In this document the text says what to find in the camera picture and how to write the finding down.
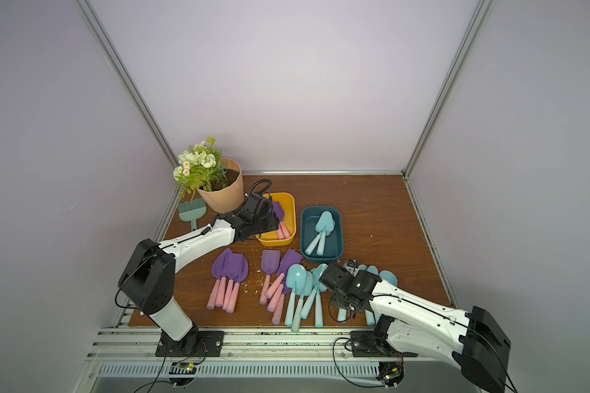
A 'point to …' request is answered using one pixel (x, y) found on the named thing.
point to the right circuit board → (391, 372)
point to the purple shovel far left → (216, 273)
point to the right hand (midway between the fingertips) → (336, 291)
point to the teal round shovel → (324, 222)
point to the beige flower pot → (229, 200)
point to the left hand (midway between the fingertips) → (279, 220)
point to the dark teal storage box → (333, 250)
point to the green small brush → (192, 210)
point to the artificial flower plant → (200, 168)
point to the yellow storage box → (288, 202)
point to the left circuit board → (182, 368)
